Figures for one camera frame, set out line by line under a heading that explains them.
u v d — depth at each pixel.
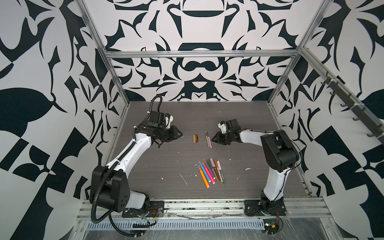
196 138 1.00
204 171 0.85
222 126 0.94
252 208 0.74
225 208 0.76
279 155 0.52
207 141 0.99
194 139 0.99
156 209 0.73
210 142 0.97
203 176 0.84
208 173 0.85
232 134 0.78
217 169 0.87
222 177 0.84
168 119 0.80
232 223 0.71
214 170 0.86
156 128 0.65
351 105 0.60
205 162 0.89
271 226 0.71
